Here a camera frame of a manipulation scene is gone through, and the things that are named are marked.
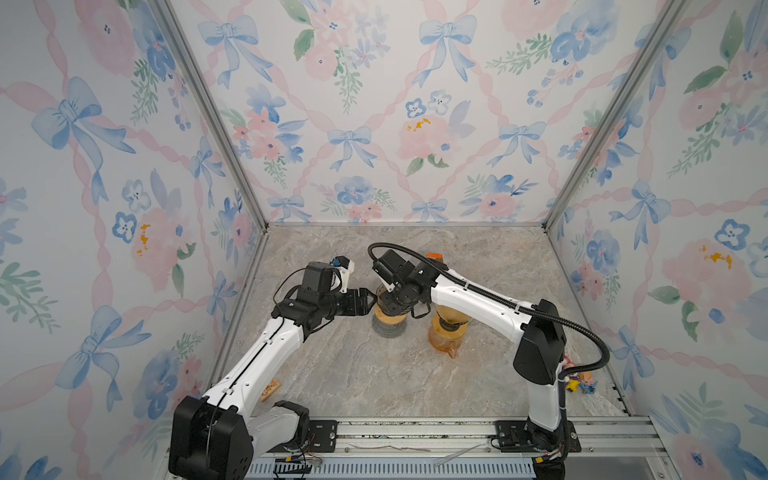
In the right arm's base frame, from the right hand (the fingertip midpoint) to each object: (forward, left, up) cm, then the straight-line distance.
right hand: (391, 299), depth 84 cm
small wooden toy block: (-21, +32, -12) cm, 40 cm away
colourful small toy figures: (-18, -51, -11) cm, 55 cm away
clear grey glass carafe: (-5, +1, -9) cm, 11 cm away
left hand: (-2, +7, +4) cm, 8 cm away
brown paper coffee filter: (-17, -12, +22) cm, 30 cm away
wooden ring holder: (-8, -15, -4) cm, 18 cm away
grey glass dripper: (-5, +1, -3) cm, 6 cm away
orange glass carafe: (-8, -17, -14) cm, 23 cm away
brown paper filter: (-3, +3, +9) cm, 10 cm away
